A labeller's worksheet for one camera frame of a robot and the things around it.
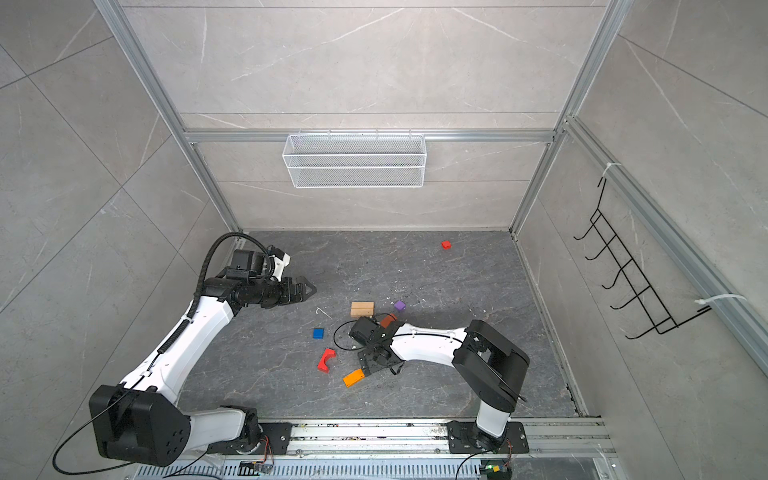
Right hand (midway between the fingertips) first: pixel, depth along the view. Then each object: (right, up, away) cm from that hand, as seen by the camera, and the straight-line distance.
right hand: (379, 358), depth 88 cm
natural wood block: (-6, +14, +11) cm, 19 cm away
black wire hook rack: (+59, +22, -24) cm, 67 cm away
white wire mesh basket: (-9, +64, +13) cm, 65 cm away
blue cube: (-19, +6, +5) cm, 21 cm away
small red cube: (+25, +35, +27) cm, 51 cm away
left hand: (-21, +23, -7) cm, 32 cm away
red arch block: (-16, -1, -4) cm, 17 cm away
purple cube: (+7, +14, +10) cm, 19 cm away
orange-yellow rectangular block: (-7, -3, -5) cm, 9 cm away
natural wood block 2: (-6, +12, +8) cm, 16 cm away
